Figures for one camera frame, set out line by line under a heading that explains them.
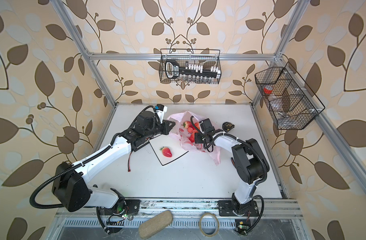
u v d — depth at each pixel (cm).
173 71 85
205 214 74
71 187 41
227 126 104
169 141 99
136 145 58
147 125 61
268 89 87
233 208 65
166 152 89
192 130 102
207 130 75
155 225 67
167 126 68
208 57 91
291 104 73
